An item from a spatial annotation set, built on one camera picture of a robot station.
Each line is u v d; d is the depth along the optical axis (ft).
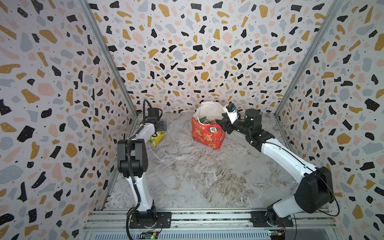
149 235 2.31
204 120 3.36
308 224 2.45
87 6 2.28
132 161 1.76
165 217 2.47
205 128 2.78
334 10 2.36
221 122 2.28
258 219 2.44
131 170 1.54
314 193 1.40
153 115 2.62
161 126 3.10
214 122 2.64
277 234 2.35
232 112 2.16
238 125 2.27
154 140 3.30
